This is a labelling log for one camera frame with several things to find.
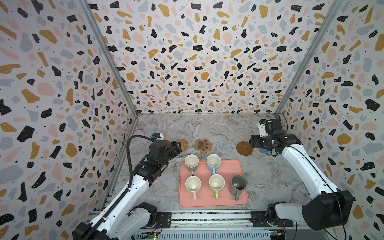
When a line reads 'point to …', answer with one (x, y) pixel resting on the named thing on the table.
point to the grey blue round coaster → (223, 147)
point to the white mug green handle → (216, 183)
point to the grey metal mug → (237, 186)
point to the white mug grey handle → (191, 162)
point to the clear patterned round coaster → (257, 150)
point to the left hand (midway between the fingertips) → (177, 142)
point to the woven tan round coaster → (184, 144)
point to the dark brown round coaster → (244, 148)
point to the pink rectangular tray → (206, 197)
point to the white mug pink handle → (193, 184)
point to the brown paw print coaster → (203, 145)
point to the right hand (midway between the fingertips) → (254, 137)
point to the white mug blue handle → (213, 161)
